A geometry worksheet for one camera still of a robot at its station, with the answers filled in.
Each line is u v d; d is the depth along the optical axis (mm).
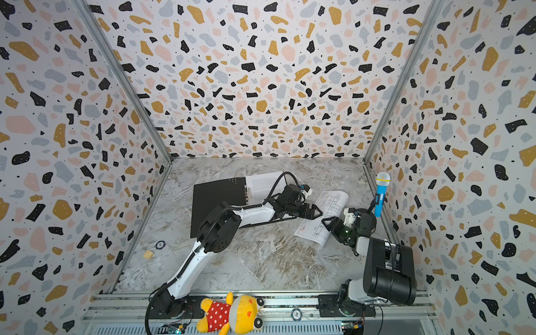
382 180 780
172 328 702
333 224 839
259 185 1103
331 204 971
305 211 873
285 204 816
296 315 730
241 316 657
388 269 464
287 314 731
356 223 873
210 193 1074
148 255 848
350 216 869
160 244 895
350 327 715
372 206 877
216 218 627
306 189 917
